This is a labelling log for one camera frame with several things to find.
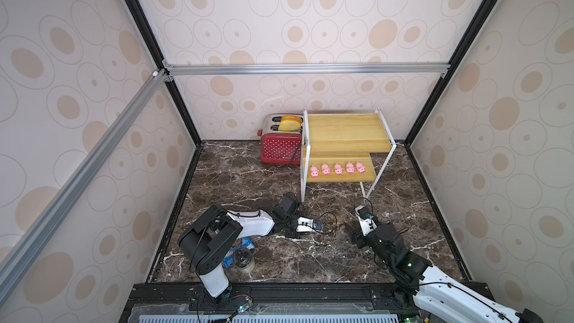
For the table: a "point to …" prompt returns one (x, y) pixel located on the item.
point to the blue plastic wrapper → (228, 260)
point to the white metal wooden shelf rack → (336, 148)
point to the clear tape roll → (244, 259)
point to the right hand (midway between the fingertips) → (354, 221)
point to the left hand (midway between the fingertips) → (310, 223)
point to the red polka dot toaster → (279, 146)
